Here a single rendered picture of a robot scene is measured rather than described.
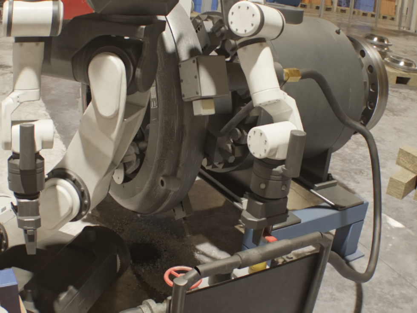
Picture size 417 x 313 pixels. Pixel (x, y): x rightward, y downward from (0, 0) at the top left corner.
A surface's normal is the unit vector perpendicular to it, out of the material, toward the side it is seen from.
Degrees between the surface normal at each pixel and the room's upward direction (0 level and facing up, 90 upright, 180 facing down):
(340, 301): 0
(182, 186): 116
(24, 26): 105
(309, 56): 52
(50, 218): 90
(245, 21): 82
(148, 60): 93
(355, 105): 87
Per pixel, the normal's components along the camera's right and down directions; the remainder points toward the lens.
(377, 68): 0.48, -0.22
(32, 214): 0.38, 0.23
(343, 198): 0.10, -0.92
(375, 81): -0.85, 0.13
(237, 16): -0.57, 0.13
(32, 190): 0.60, 0.22
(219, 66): 0.51, 0.00
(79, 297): 0.95, 0.20
